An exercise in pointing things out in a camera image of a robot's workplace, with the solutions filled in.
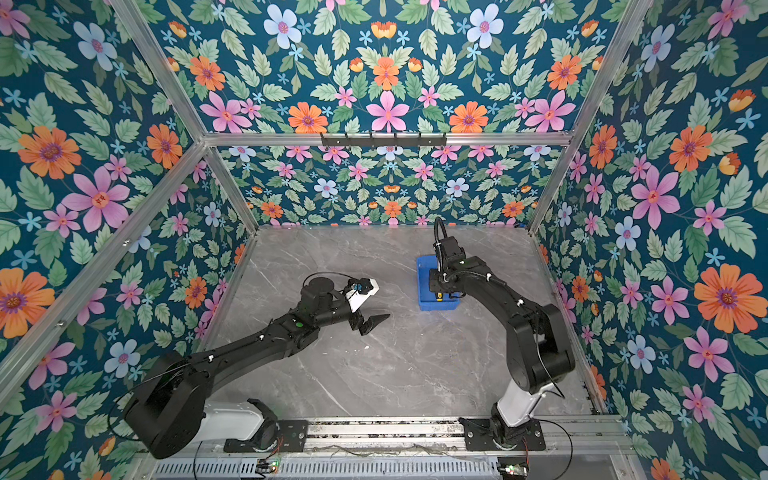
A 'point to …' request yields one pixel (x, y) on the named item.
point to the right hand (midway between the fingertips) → (438, 280)
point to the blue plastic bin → (427, 299)
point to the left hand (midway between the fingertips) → (383, 293)
